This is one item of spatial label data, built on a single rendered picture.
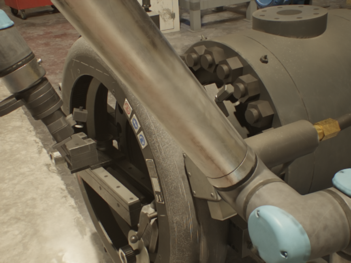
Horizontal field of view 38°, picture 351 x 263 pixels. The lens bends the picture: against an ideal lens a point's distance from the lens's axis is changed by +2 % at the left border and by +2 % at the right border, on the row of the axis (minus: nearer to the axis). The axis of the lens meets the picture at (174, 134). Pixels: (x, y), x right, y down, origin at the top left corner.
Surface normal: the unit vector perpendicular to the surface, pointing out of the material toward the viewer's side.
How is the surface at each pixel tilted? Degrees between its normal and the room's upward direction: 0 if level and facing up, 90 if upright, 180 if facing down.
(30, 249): 0
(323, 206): 20
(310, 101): 57
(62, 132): 84
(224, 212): 67
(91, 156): 88
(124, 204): 90
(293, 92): 50
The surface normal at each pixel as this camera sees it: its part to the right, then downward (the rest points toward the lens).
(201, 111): 0.58, 0.15
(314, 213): 0.13, -0.62
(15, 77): 0.03, 0.40
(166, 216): -0.85, 0.27
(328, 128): 0.42, -0.17
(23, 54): 0.71, -0.11
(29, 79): 0.40, 0.18
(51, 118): 0.31, 0.44
